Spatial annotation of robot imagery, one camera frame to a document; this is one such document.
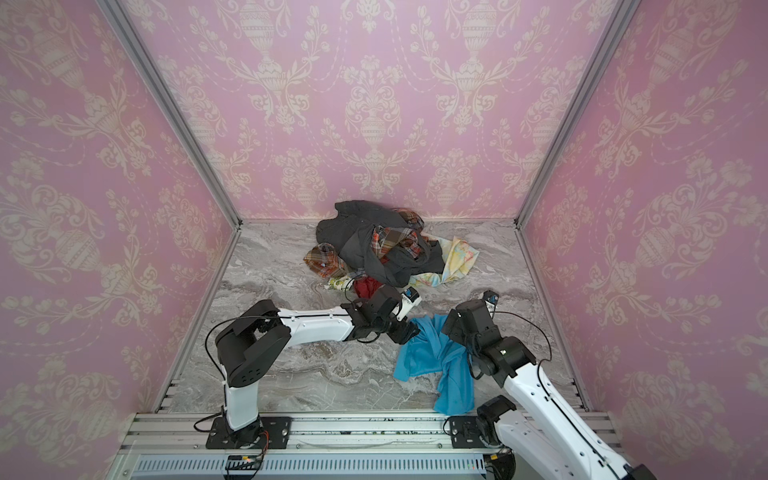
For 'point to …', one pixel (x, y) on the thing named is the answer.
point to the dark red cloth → (366, 286)
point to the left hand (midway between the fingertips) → (414, 327)
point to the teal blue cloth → (430, 349)
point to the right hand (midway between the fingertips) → (461, 322)
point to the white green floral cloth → (343, 283)
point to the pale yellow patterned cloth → (459, 256)
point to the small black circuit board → (242, 462)
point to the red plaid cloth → (324, 260)
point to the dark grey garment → (350, 228)
